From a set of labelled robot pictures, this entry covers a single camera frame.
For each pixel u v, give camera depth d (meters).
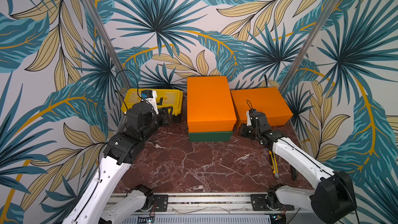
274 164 0.85
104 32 0.86
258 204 0.73
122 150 0.41
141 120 0.44
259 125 0.63
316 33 0.86
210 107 0.82
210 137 0.91
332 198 0.40
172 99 0.90
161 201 0.73
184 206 0.73
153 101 0.55
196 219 0.70
